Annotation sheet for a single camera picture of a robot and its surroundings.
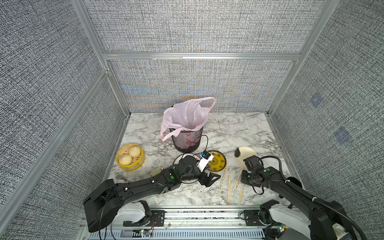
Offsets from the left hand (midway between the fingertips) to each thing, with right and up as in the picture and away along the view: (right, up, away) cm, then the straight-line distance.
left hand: (218, 172), depth 72 cm
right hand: (+17, -6, +14) cm, 23 cm away
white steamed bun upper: (-47, +7, +18) cm, 51 cm away
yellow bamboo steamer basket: (-45, +1, +16) cm, 48 cm away
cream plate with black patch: (+21, +5, +24) cm, 32 cm away
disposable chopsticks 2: (+8, -12, +11) cm, 18 cm away
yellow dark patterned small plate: (+4, 0, +21) cm, 21 cm away
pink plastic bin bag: (-14, +29, +21) cm, 38 cm away
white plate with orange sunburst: (-17, +10, -14) cm, 24 cm away
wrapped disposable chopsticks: (+14, -9, +13) cm, 21 cm away
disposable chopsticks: (+4, -12, +11) cm, 17 cm away
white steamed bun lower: (-52, +3, +15) cm, 54 cm away
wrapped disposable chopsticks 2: (+14, -14, +9) cm, 22 cm away
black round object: (+41, -6, +6) cm, 42 cm away
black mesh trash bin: (-15, +13, +13) cm, 24 cm away
